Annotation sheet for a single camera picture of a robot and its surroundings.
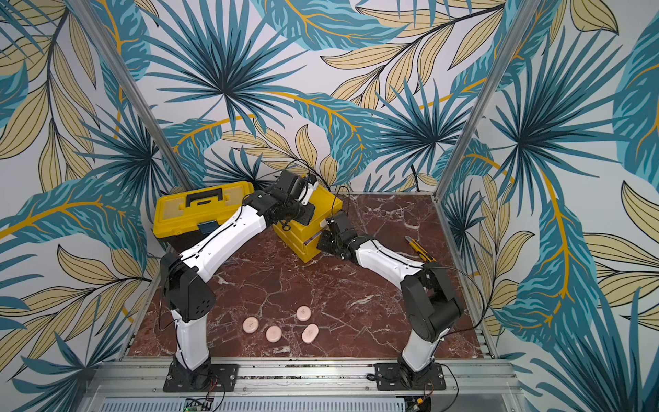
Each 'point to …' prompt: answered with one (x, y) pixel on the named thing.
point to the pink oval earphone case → (310, 333)
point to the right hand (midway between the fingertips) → (321, 239)
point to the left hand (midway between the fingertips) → (309, 213)
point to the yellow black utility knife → (423, 253)
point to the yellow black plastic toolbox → (180, 217)
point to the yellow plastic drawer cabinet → (327, 205)
